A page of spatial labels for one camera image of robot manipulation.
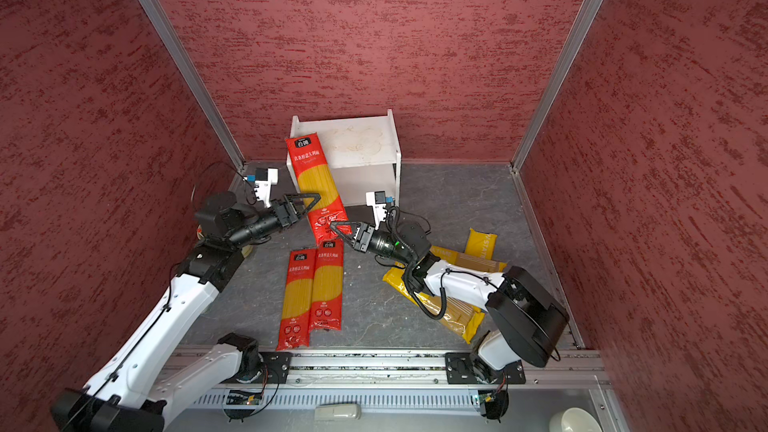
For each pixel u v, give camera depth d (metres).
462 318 0.80
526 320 0.43
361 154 0.79
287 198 0.60
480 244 0.95
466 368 0.74
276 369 0.73
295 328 0.78
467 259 0.92
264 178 0.62
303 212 0.61
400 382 0.73
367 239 0.62
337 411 0.66
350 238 0.66
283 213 0.59
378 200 0.67
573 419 0.63
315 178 0.70
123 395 0.38
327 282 0.87
